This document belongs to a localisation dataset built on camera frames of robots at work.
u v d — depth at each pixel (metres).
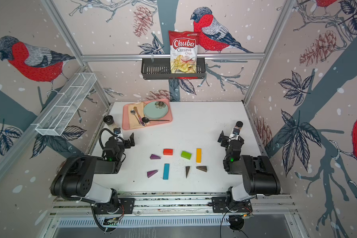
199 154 0.92
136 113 1.14
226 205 0.73
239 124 0.97
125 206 0.73
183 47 0.83
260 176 0.45
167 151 0.91
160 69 1.07
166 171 0.86
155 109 1.17
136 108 1.18
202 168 0.85
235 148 0.68
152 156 0.90
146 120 1.08
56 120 0.71
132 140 0.85
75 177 0.45
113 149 0.70
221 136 0.83
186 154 0.91
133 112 1.14
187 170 0.84
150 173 0.83
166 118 1.11
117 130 0.79
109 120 0.97
